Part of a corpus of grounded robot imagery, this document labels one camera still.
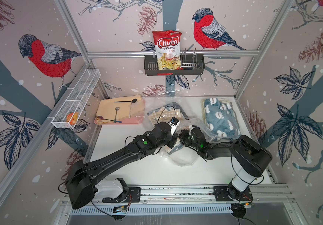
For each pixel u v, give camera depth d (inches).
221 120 36.2
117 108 44.6
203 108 42.3
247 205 27.5
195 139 28.0
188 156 34.3
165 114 39.9
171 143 26.0
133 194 28.8
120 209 27.8
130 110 43.8
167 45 32.1
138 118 42.1
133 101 46.5
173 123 25.4
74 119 26.3
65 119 27.0
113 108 44.5
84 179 15.4
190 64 37.4
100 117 42.0
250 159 18.3
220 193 28.4
